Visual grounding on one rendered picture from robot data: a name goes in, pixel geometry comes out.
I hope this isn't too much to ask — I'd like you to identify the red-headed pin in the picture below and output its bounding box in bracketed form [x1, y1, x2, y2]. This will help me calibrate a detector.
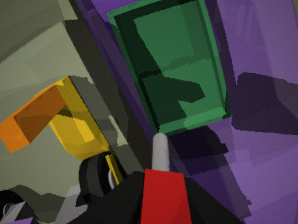
[138, 133, 192, 224]

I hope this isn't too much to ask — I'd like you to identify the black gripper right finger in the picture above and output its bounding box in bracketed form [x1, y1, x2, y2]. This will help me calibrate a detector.
[185, 177, 243, 224]

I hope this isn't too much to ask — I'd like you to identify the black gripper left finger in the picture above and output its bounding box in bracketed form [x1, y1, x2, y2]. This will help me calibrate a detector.
[67, 172, 145, 224]

